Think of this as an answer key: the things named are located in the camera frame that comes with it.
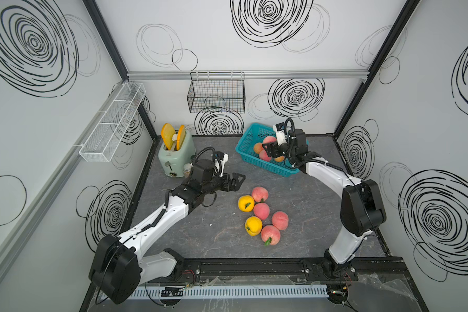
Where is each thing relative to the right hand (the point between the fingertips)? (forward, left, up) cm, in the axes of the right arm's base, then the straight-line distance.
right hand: (271, 142), depth 90 cm
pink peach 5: (-1, +1, +3) cm, 3 cm away
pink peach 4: (-36, +1, -14) cm, 39 cm away
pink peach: (-19, +5, -14) cm, 25 cm away
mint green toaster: (-8, +46, -6) cm, 47 cm away
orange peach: (+8, +5, -13) cm, 16 cm away
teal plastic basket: (+21, +5, -15) cm, 27 cm away
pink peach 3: (-32, -3, -14) cm, 35 cm away
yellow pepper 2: (-34, +8, -15) cm, 38 cm away
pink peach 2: (-27, +4, -15) cm, 32 cm away
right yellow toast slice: (+1, +43, +2) cm, 43 cm away
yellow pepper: (-24, +11, -14) cm, 30 cm away
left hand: (-20, +15, 0) cm, 25 cm away
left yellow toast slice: (+4, +50, +1) cm, 50 cm away
